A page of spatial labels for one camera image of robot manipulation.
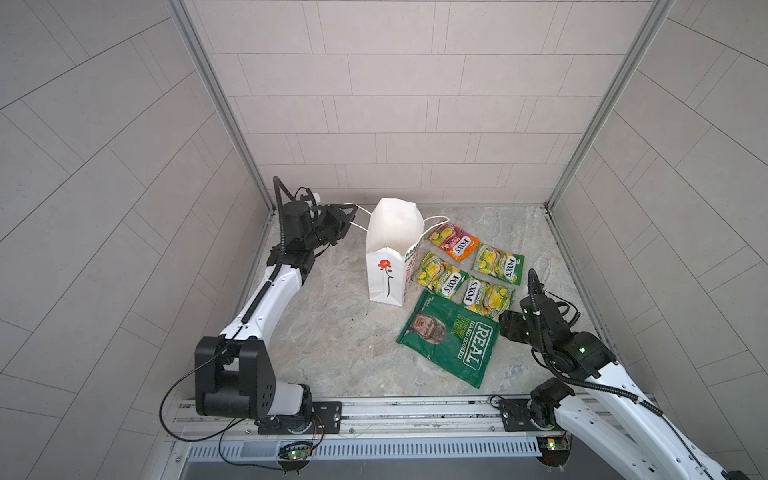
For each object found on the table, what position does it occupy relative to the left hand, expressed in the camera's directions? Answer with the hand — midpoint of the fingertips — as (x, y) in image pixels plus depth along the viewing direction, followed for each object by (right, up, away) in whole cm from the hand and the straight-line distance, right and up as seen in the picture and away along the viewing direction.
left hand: (362, 206), depth 76 cm
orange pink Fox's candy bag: (+29, -11, +28) cm, 42 cm away
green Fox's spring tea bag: (+40, -16, +21) cm, 48 cm away
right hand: (+38, -30, +2) cm, 48 cm away
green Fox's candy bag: (+22, -21, +18) cm, 35 cm away
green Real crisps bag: (+24, -36, +7) cm, 44 cm away
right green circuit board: (+46, -57, -8) cm, 73 cm away
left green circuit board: (-13, -54, -12) cm, 57 cm away
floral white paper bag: (+8, -8, +18) cm, 21 cm away
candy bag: (+36, -27, +13) cm, 47 cm away
